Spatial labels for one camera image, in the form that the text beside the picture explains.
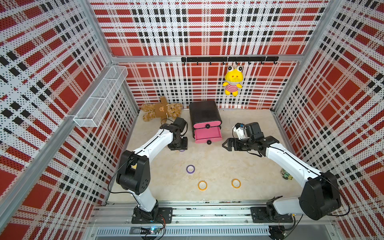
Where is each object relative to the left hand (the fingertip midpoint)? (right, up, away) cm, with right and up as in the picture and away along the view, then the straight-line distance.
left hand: (184, 147), depth 88 cm
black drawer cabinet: (+12, +23, +10) cm, 28 cm away
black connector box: (+47, -38, -18) cm, 63 cm away
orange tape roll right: (+30, -20, -4) cm, 37 cm away
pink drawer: (+14, +14, +4) cm, 20 cm away
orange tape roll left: (+11, -21, -4) cm, 24 cm away
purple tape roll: (-1, -2, -2) cm, 3 cm away
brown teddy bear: (-19, +25, +23) cm, 39 cm away
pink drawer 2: (+14, +7, +7) cm, 17 cm away
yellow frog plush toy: (+31, +43, +3) cm, 53 cm away
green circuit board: (-14, -36, -19) cm, 43 cm away
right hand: (+27, +2, -6) cm, 28 cm away
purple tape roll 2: (+4, -13, +1) cm, 14 cm away
